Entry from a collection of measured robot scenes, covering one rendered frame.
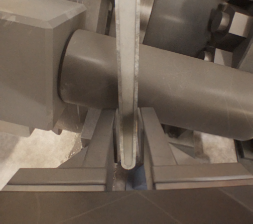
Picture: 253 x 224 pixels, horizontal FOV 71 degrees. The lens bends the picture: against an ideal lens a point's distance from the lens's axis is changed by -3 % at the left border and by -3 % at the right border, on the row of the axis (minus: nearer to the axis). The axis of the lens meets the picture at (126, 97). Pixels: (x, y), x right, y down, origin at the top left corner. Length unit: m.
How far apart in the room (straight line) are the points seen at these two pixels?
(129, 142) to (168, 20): 0.33
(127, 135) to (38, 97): 0.08
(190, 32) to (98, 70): 0.34
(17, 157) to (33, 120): 0.81
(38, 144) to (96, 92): 0.84
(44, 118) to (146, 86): 0.10
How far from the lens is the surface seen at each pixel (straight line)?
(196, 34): 0.47
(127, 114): 0.15
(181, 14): 0.45
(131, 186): 0.93
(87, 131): 0.33
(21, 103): 0.18
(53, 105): 0.18
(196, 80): 0.17
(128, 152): 0.17
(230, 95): 0.18
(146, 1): 0.38
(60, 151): 0.96
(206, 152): 1.14
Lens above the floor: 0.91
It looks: 56 degrees down
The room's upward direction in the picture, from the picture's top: 18 degrees clockwise
